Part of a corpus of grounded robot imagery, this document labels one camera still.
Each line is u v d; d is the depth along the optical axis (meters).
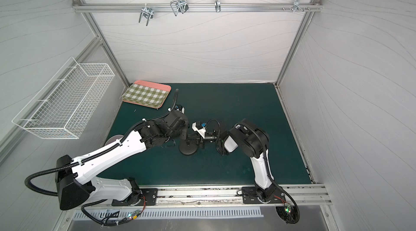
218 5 0.78
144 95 1.14
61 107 0.67
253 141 0.53
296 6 0.77
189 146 0.88
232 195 0.75
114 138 0.88
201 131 0.77
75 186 0.39
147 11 0.78
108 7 0.76
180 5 0.76
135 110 1.05
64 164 0.41
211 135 0.80
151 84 1.20
